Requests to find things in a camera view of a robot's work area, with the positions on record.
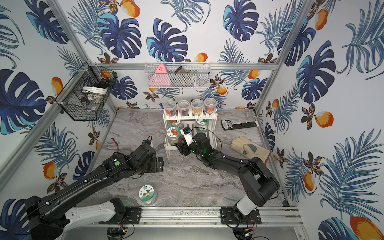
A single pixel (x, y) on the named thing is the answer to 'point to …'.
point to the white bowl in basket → (98, 90)
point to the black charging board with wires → (116, 153)
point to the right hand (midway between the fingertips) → (180, 140)
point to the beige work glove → (250, 149)
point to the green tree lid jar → (201, 123)
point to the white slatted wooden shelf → (190, 121)
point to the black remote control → (227, 124)
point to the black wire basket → (81, 99)
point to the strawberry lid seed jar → (173, 122)
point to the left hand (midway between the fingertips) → (157, 162)
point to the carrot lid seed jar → (147, 194)
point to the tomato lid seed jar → (173, 135)
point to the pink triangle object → (160, 78)
